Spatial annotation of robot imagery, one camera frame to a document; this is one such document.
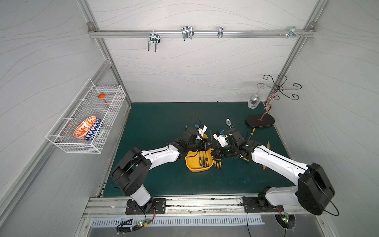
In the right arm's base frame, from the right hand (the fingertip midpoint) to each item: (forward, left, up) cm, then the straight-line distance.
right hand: (212, 152), depth 82 cm
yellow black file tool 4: (-2, -6, -10) cm, 11 cm away
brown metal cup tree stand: (+32, -41, -8) cm, 52 cm away
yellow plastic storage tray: (-2, +11, -9) cm, 15 cm away
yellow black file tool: (-1, +3, -9) cm, 10 cm away
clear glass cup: (+34, -28, +8) cm, 45 cm away
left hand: (+3, -1, +4) cm, 5 cm away
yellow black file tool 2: (-1, +6, -9) cm, 11 cm away
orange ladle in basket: (+19, +61, +24) cm, 68 cm away
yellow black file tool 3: (-2, -4, -9) cm, 11 cm away
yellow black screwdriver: (+21, -29, -10) cm, 37 cm away
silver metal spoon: (+29, -14, -10) cm, 34 cm away
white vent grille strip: (-32, +16, -10) cm, 37 cm away
